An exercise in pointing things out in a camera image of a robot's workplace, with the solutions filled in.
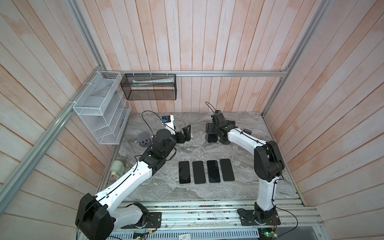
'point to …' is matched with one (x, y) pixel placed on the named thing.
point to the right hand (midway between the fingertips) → (211, 126)
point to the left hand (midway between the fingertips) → (184, 129)
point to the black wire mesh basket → (149, 86)
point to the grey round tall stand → (224, 140)
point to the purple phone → (198, 172)
